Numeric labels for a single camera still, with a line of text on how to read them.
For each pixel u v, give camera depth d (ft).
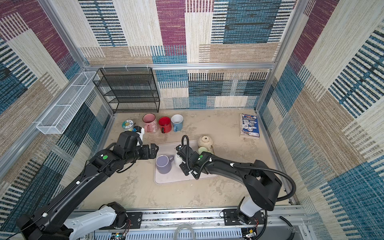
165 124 3.52
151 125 3.31
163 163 2.72
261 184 1.42
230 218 2.41
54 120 2.31
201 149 2.82
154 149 2.17
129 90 3.63
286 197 1.49
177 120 3.43
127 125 3.34
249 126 3.53
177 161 2.63
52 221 1.26
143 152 2.14
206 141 3.00
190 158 2.09
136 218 2.44
